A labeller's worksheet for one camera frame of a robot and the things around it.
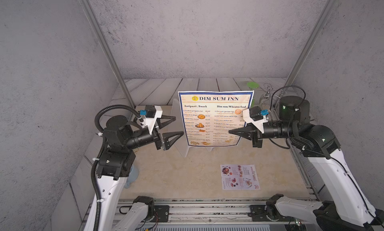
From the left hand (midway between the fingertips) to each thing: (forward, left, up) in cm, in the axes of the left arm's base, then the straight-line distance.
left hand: (179, 128), depth 54 cm
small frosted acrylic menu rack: (+14, -14, -40) cm, 45 cm away
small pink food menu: (-2, -30, -43) cm, 53 cm away
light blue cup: (-1, +30, -42) cm, 52 cm away
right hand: (-3, -18, +1) cm, 18 cm away
